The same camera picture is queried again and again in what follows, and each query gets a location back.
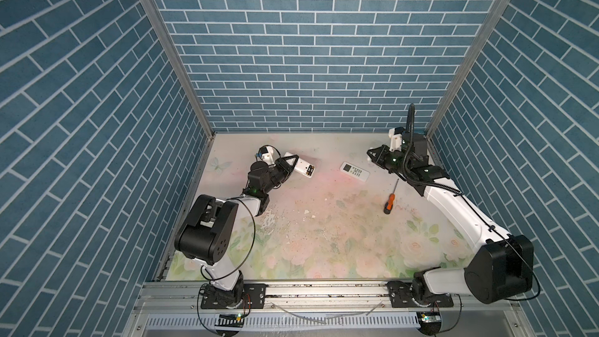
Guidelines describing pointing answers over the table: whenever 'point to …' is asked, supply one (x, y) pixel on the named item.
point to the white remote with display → (354, 171)
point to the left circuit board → (235, 320)
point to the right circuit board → (430, 318)
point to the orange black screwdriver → (388, 205)
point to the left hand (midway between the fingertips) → (300, 158)
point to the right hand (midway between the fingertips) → (365, 149)
